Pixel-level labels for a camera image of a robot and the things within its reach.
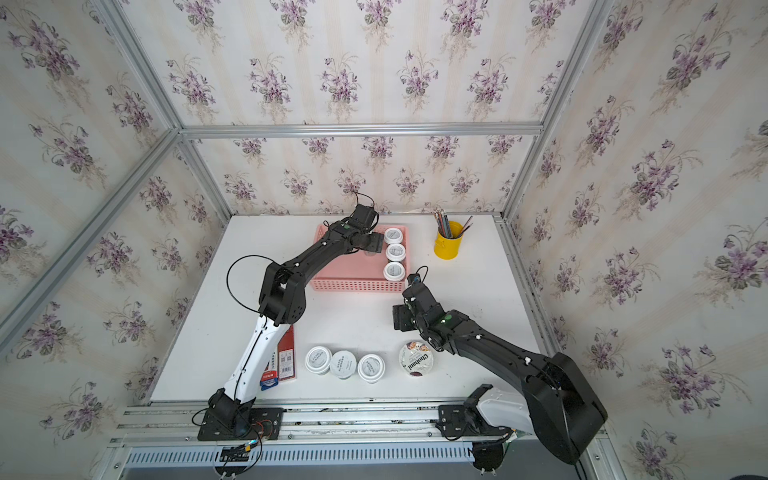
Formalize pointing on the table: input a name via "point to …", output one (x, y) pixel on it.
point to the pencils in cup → (443, 223)
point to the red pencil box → (286, 355)
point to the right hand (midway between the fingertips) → (407, 310)
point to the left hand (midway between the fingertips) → (373, 241)
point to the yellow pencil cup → (449, 248)
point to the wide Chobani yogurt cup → (416, 358)
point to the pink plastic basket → (361, 271)
